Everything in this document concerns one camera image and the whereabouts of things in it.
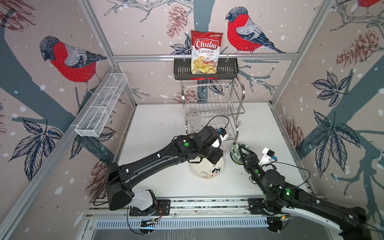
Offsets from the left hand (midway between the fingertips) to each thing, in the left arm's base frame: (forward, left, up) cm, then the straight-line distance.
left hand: (222, 156), depth 67 cm
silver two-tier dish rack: (+44, -2, -11) cm, 46 cm away
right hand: (+2, -7, -2) cm, 8 cm away
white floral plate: (+2, +6, -21) cm, 22 cm away
